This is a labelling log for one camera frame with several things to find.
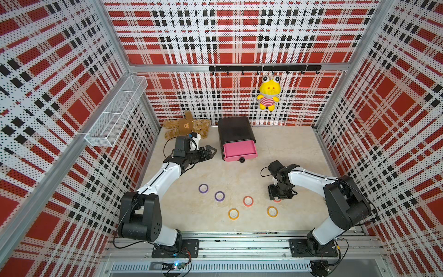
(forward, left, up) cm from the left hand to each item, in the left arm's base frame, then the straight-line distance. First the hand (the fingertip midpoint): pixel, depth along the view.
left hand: (213, 151), depth 87 cm
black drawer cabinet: (+9, -13, -1) cm, 16 cm away
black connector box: (-48, -46, -19) cm, 69 cm away
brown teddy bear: (+26, +28, -9) cm, 39 cm away
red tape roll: (-19, -18, -17) cm, 31 cm away
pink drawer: (+2, -14, -2) cm, 14 cm away
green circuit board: (-47, +13, -15) cm, 51 cm away
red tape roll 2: (-20, -32, -15) cm, 41 cm away
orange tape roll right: (-25, -30, -17) cm, 42 cm away
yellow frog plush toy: (+29, -30, +17) cm, 45 cm away
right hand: (-18, -34, -16) cm, 42 cm away
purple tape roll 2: (-17, -3, -16) cm, 24 cm away
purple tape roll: (-12, +6, -17) cm, 22 cm away
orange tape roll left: (-26, -10, -17) cm, 33 cm away
